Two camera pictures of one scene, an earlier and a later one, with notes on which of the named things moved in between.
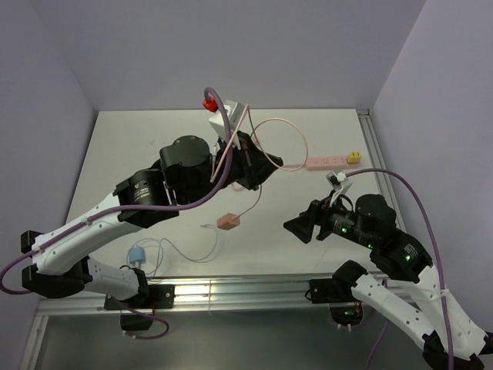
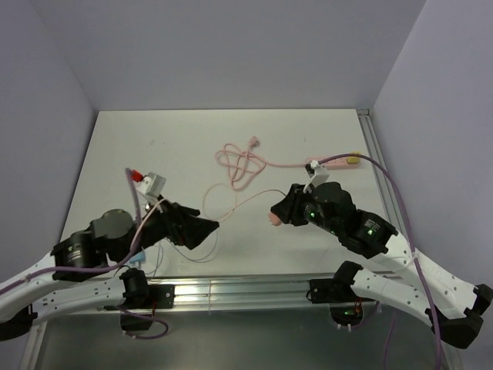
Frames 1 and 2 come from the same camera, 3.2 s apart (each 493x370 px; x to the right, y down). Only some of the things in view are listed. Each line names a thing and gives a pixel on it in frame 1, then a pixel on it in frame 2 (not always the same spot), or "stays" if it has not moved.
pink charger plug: x=228 y=221 -> x=274 y=220
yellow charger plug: x=353 y=157 stays
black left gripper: x=256 y=166 -> x=189 y=230
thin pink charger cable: x=224 y=156 -> x=139 y=227
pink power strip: x=328 y=163 stays
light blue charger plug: x=137 y=256 stays
